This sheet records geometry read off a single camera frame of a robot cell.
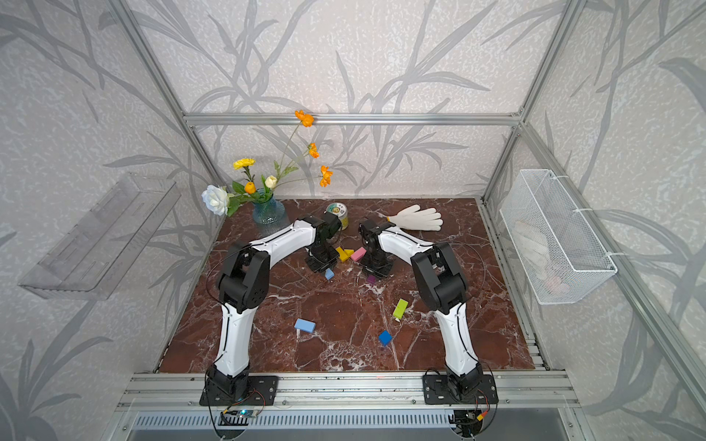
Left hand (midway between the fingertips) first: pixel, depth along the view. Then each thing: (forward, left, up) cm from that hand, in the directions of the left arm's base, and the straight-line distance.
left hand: (335, 269), depth 96 cm
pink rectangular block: (+7, -8, -2) cm, 11 cm away
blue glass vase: (+18, +25, +9) cm, 32 cm away
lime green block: (-14, -22, -1) cm, 26 cm away
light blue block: (-3, +2, +1) cm, 3 cm away
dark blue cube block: (-23, -17, -1) cm, 29 cm away
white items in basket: (-6, -58, +22) cm, 63 cm away
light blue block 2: (-19, +8, -2) cm, 21 cm away
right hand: (-1, -11, -2) cm, 11 cm away
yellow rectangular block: (+5, -3, +1) cm, 6 cm away
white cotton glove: (+25, -31, -2) cm, 40 cm away
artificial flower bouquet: (+6, +28, +29) cm, 41 cm away
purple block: (-4, -13, 0) cm, 13 cm away
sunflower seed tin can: (+22, 0, +6) cm, 23 cm away
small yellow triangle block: (+7, -5, 0) cm, 8 cm away
